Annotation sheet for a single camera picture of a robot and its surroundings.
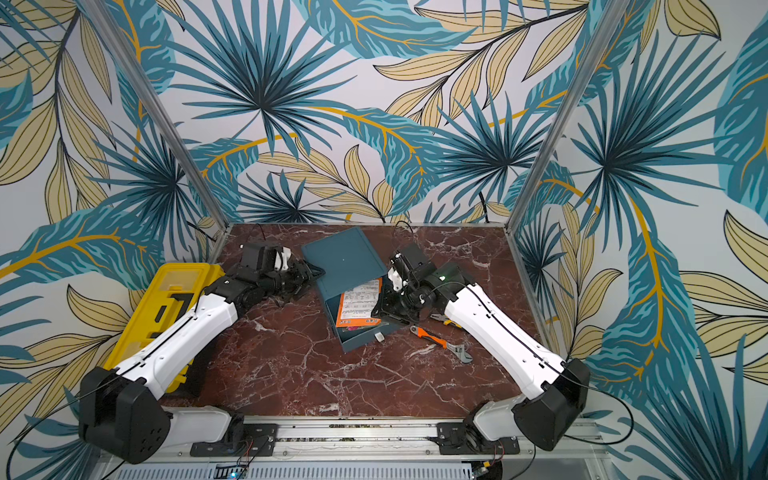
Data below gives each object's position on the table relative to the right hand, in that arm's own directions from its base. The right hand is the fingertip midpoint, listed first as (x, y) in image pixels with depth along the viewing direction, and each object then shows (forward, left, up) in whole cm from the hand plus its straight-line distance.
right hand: (373, 315), depth 71 cm
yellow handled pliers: (+9, -22, -21) cm, 31 cm away
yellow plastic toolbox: (+11, +54, -5) cm, 56 cm away
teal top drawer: (-5, +4, -1) cm, 6 cm away
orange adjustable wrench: (0, -24, -22) cm, 32 cm away
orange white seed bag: (+5, +5, -4) cm, 7 cm away
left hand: (+11, +14, -1) cm, 18 cm away
